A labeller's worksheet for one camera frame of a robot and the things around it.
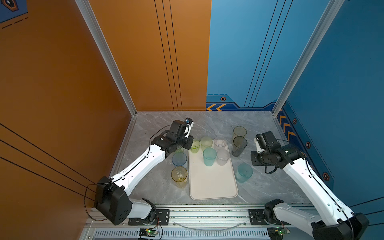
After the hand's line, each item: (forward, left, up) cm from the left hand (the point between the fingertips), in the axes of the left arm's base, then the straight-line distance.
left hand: (191, 136), depth 81 cm
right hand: (-12, -32, -3) cm, 34 cm away
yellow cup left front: (-17, +6, -11) cm, 21 cm away
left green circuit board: (-41, +20, -22) cm, 51 cm away
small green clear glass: (+5, -2, -19) cm, 20 cm away
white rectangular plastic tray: (-19, -12, -18) cm, 29 cm away
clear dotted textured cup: (-3, -20, -18) cm, 27 cm away
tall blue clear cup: (-10, +6, -8) cm, 14 cm away
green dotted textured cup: (+5, -9, -13) cm, 17 cm away
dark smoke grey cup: (0, -28, -7) cm, 29 cm away
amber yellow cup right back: (+10, -30, -7) cm, 32 cm away
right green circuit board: (-41, -42, -21) cm, 62 cm away
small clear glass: (+6, -18, -15) cm, 25 cm away
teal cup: (-3, -11, -15) cm, 19 cm away
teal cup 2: (-14, -30, -14) cm, 36 cm away
